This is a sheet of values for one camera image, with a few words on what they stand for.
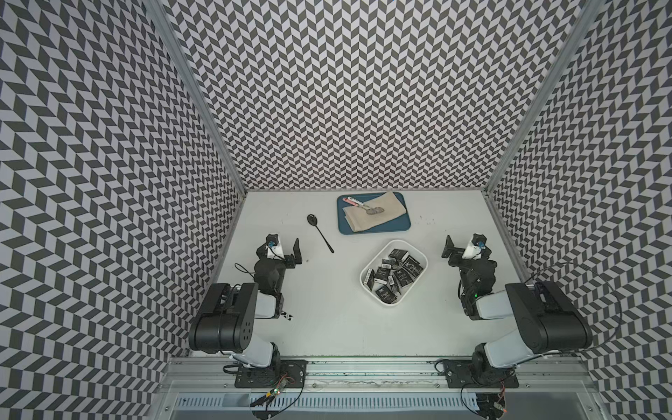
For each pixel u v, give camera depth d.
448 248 0.86
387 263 0.93
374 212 1.08
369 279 0.87
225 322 0.45
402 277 0.89
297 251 0.87
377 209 1.09
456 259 0.81
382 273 0.91
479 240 0.74
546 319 0.45
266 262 0.79
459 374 0.73
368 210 1.11
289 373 0.72
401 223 1.05
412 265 0.91
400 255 0.93
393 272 0.91
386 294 0.86
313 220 1.08
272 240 0.75
